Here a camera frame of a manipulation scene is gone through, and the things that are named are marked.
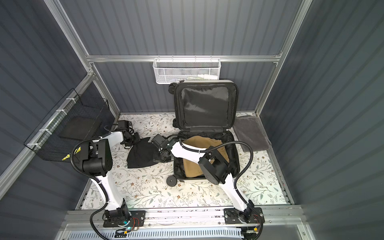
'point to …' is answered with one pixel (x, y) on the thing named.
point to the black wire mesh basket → (70, 124)
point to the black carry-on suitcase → (205, 115)
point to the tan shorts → (192, 169)
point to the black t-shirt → (141, 154)
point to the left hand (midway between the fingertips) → (138, 139)
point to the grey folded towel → (249, 129)
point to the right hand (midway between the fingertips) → (156, 161)
